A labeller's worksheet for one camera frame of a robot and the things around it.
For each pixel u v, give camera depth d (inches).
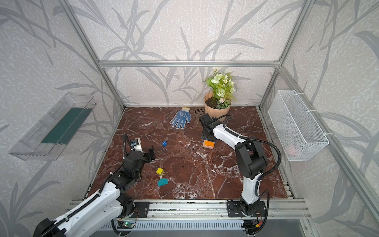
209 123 29.1
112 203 21.3
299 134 24.1
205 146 37.6
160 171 33.3
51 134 25.4
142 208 29.0
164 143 38.6
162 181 32.2
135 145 27.3
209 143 37.1
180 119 44.0
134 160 23.6
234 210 28.7
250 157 19.5
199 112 45.4
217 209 29.7
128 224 27.8
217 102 40.1
